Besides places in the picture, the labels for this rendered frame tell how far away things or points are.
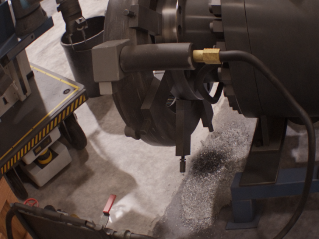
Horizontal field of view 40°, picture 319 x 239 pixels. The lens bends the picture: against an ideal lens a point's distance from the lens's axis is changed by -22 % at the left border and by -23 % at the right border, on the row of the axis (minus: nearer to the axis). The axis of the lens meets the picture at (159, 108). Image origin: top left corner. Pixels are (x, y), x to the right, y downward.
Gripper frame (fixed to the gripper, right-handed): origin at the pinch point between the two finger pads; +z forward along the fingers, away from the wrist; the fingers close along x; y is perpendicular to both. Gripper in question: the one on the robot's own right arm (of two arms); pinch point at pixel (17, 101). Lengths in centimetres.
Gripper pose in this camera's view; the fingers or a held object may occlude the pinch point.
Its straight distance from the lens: 161.4
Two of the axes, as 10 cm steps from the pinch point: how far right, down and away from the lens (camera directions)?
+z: 6.0, 7.2, 3.5
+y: -6.1, 1.2, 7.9
